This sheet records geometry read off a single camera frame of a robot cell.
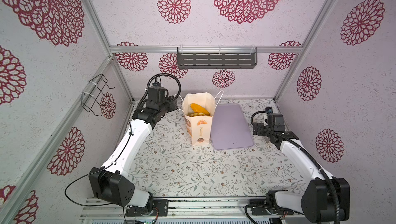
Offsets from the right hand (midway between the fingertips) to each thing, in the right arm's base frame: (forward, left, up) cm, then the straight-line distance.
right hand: (264, 123), depth 85 cm
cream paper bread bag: (-4, +36, 0) cm, 37 cm away
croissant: (+11, +38, 0) cm, 40 cm away
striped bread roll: (+5, +37, +2) cm, 37 cm away
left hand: (+2, +51, +13) cm, 52 cm away
